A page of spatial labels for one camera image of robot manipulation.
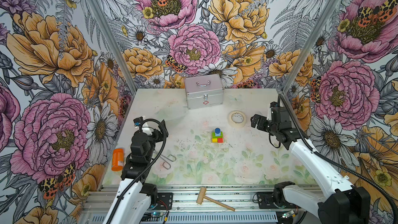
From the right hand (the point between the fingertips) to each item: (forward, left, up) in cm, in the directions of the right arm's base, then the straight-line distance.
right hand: (259, 124), depth 82 cm
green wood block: (+1, +23, -12) cm, 26 cm away
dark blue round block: (+2, +21, -7) cm, 22 cm away
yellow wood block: (-1, +23, -14) cm, 27 cm away
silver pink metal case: (+28, +28, -2) cm, 40 cm away
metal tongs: (-13, +50, -16) cm, 54 cm away
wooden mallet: (-29, +31, -15) cm, 45 cm away
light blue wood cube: (0, +21, -9) cm, 23 cm away
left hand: (-3, +52, +4) cm, 52 cm away
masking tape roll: (+11, +7, -17) cm, 21 cm away
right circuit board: (-37, -8, -18) cm, 42 cm away
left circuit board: (-36, +50, -16) cm, 64 cm away
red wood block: (-1, +19, -13) cm, 24 cm away
